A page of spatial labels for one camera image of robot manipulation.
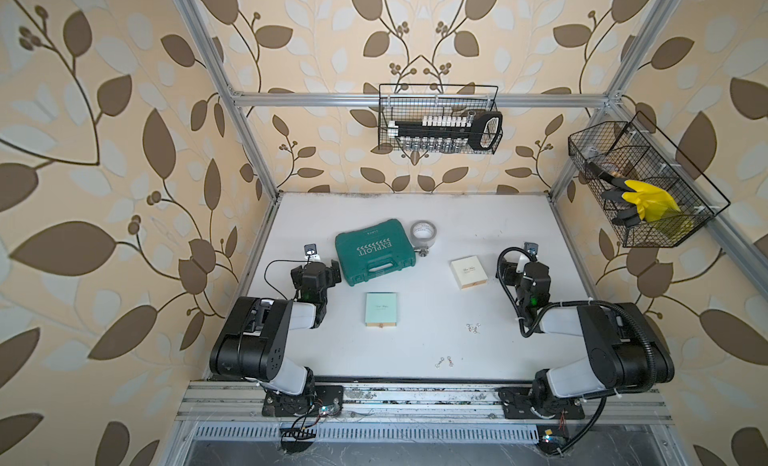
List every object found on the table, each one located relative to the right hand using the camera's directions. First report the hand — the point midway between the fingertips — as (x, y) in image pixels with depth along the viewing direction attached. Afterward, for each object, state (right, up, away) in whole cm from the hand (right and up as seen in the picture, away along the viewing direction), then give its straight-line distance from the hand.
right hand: (519, 259), depth 93 cm
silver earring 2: (-17, -19, -6) cm, 27 cm away
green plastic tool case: (-46, +2, +6) cm, 46 cm away
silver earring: (-24, -27, -11) cm, 37 cm away
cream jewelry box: (-15, -4, +3) cm, 16 cm away
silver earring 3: (-15, -19, -6) cm, 25 cm away
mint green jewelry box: (-44, -14, -6) cm, 46 cm away
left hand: (-66, -1, 0) cm, 66 cm away
